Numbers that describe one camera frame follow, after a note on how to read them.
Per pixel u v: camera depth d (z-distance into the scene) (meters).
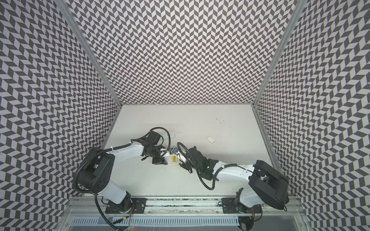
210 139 0.99
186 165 0.72
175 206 0.74
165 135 0.80
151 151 0.72
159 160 0.79
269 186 0.42
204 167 0.62
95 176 0.45
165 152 0.77
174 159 0.87
